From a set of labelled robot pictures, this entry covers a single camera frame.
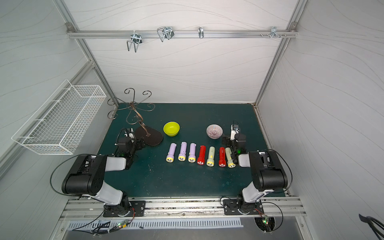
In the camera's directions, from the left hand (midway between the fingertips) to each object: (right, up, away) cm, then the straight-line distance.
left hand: (136, 137), depth 94 cm
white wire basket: (-25, +9, -25) cm, 37 cm away
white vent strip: (+51, -38, -24) cm, 68 cm away
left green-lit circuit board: (+4, -37, -26) cm, 45 cm away
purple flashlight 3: (+36, -11, -6) cm, 38 cm away
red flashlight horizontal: (+54, -14, -8) cm, 56 cm away
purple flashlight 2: (+30, -10, -6) cm, 32 cm away
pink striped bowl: (+51, +3, +7) cm, 52 cm away
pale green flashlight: (+47, -13, -8) cm, 49 cm away
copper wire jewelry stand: (+8, 0, +4) cm, 9 cm away
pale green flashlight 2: (+59, -14, -9) cm, 61 cm away
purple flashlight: (+23, -11, -6) cm, 26 cm away
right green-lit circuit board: (+73, -37, -22) cm, 85 cm away
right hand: (+62, +3, +1) cm, 62 cm away
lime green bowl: (+21, +5, +8) cm, 23 cm away
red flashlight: (+41, -12, -7) cm, 44 cm away
